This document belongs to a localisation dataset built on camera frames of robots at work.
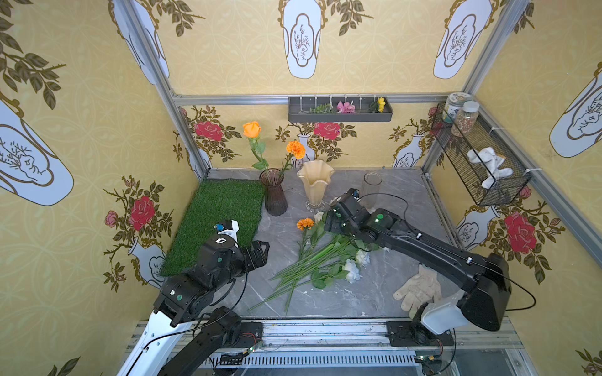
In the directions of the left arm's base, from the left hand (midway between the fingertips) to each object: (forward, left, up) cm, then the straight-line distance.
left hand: (249, 246), depth 69 cm
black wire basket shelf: (+15, -83, +5) cm, 85 cm away
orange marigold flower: (+31, -15, +10) cm, 36 cm away
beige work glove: (-8, -56, -21) cm, 60 cm away
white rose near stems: (-3, -34, -17) cm, 38 cm away
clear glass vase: (+26, -43, -5) cm, 51 cm away
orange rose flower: (+40, +1, +12) cm, 42 cm away
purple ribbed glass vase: (+27, -5, -12) cm, 30 cm away
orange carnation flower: (+18, -18, -18) cm, 31 cm away
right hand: (+12, -28, -5) cm, 31 cm away
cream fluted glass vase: (+35, -22, -7) cm, 42 cm away
